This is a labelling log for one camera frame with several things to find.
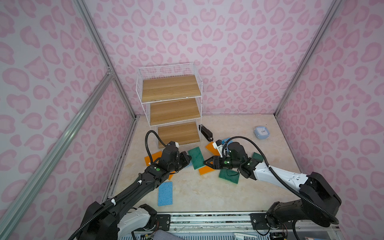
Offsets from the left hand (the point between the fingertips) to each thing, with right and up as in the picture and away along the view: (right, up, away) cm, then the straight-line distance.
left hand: (194, 154), depth 79 cm
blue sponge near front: (-15, -22, +2) cm, 27 cm away
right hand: (+7, -4, -2) cm, 8 cm away
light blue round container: (+47, +11, +27) cm, 55 cm away
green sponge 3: (+41, -5, +17) cm, 45 cm away
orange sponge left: (-14, -14, +9) cm, 21 cm away
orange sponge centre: (+7, -11, +11) cm, 17 cm away
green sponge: (+2, -2, 0) cm, 3 cm away
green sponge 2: (+18, -9, -7) cm, 21 cm away
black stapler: (+9, +10, +24) cm, 28 cm away
